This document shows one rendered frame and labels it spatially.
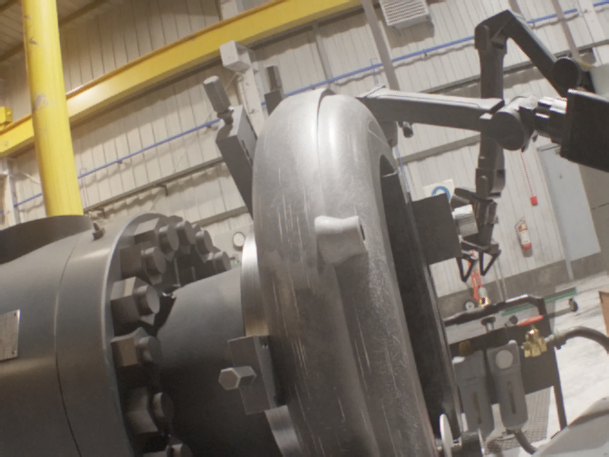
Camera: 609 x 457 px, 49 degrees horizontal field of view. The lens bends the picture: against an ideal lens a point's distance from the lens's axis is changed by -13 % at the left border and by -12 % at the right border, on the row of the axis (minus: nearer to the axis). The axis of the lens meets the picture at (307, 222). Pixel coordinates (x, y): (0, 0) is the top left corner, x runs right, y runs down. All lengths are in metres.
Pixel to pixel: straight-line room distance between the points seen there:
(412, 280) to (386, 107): 0.55
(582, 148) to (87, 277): 0.79
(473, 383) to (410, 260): 0.90
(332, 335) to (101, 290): 0.37
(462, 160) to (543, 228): 1.73
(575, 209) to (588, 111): 10.50
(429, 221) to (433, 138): 10.98
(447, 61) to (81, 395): 11.52
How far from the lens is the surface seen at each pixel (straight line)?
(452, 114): 1.39
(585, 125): 1.22
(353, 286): 0.75
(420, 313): 1.02
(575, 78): 1.43
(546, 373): 1.97
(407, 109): 1.46
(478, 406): 1.89
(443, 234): 1.08
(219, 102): 0.87
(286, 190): 0.80
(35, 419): 1.01
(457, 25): 12.36
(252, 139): 0.91
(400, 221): 1.01
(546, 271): 11.68
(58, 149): 4.85
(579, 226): 11.69
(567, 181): 11.72
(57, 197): 4.77
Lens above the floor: 0.68
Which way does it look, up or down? 6 degrees up
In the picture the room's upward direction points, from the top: 14 degrees counter-clockwise
